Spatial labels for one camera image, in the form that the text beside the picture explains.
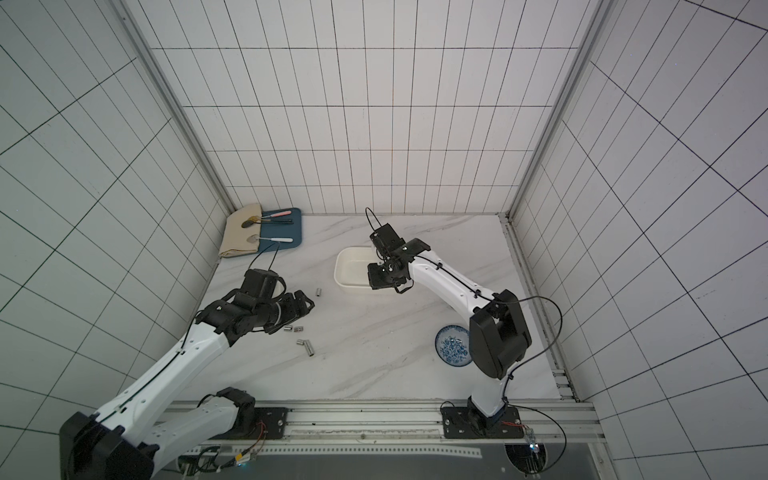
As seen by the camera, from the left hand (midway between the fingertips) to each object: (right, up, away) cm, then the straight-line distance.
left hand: (300, 316), depth 79 cm
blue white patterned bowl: (+43, -11, +6) cm, 45 cm away
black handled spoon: (-32, +27, +38) cm, 57 cm away
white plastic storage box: (+11, +12, +24) cm, 29 cm away
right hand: (+17, +8, +6) cm, 19 cm away
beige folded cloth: (-34, +20, +31) cm, 50 cm away
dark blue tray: (-19, +25, +38) cm, 49 cm away
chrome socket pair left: (0, -1, -8) cm, 8 cm away
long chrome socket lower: (+1, -11, +6) cm, 12 cm away
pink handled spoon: (-21, +31, +40) cm, 55 cm away
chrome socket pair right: (-3, -6, +9) cm, 11 cm away
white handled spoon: (-27, +21, +33) cm, 48 cm away
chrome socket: (+1, +3, +18) cm, 18 cm away
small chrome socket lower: (-2, -9, +6) cm, 12 cm away
